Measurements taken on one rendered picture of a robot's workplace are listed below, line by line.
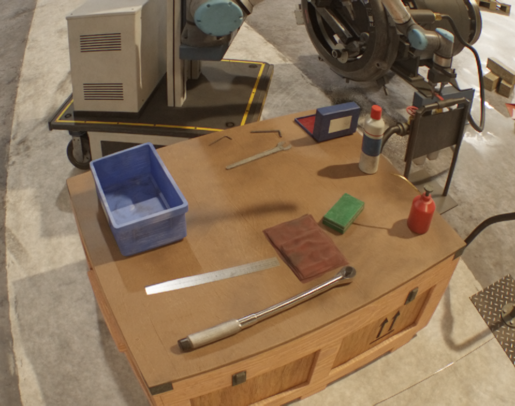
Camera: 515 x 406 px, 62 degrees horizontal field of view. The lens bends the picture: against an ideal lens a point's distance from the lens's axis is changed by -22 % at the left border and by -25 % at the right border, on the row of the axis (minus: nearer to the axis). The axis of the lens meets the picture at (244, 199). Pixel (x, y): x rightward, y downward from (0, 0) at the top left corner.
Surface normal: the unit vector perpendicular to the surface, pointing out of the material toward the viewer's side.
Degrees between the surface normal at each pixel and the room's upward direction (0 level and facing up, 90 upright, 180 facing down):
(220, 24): 93
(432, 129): 90
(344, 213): 0
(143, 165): 90
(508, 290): 0
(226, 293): 0
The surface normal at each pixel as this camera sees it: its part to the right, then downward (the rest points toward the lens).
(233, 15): 0.16, 0.69
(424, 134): 0.45, 0.59
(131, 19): -0.17, 0.64
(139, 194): 0.02, -0.76
